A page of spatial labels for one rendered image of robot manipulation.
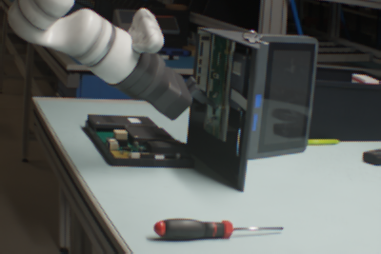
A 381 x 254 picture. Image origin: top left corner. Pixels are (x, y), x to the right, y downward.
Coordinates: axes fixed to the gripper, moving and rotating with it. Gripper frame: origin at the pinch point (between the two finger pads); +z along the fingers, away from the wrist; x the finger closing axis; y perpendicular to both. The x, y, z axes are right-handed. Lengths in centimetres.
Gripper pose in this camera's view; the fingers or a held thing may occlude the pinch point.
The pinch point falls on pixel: (216, 107)
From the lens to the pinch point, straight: 130.8
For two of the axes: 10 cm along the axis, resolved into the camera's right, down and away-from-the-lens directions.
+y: -7.0, 6.6, 2.9
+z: 6.7, 4.6, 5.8
